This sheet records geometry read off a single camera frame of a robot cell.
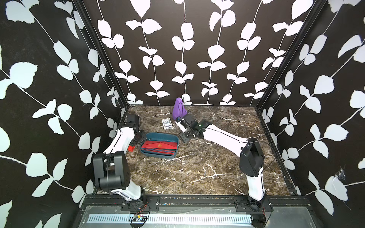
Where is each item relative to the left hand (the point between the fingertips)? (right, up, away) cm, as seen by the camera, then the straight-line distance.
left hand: (141, 137), depth 90 cm
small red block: (-8, -8, +2) cm, 11 cm away
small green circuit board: (+5, -38, -19) cm, 43 cm away
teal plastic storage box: (+13, 0, +8) cm, 15 cm away
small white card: (+14, +8, +18) cm, 24 cm away
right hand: (+26, +3, -2) cm, 26 cm away
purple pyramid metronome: (+23, +19, +17) cm, 34 cm away
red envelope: (+12, -6, -1) cm, 13 cm away
